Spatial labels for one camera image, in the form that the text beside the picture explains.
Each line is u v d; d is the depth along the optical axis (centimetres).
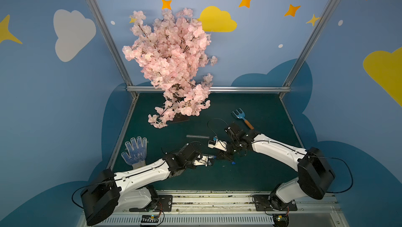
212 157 81
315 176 44
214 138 73
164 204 74
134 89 116
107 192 40
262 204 75
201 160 69
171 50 68
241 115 108
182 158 62
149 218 73
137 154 90
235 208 73
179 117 108
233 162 87
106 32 85
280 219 73
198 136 98
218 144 72
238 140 66
